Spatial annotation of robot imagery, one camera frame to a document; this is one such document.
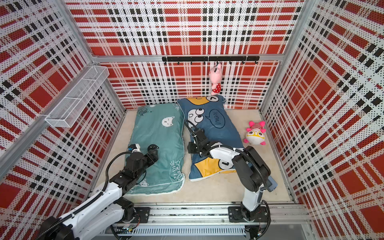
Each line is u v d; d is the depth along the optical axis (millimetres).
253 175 468
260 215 733
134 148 740
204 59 883
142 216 736
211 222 734
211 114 982
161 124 1018
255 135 958
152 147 887
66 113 692
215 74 907
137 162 645
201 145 721
